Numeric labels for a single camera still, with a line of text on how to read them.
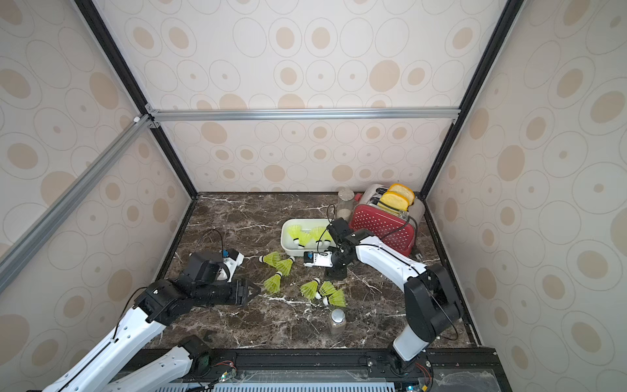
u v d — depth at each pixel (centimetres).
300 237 100
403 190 91
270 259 92
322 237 76
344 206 103
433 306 44
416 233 88
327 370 73
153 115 90
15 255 51
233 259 65
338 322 73
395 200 88
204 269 54
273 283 87
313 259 74
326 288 85
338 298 83
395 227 88
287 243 101
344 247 63
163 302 47
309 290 89
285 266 91
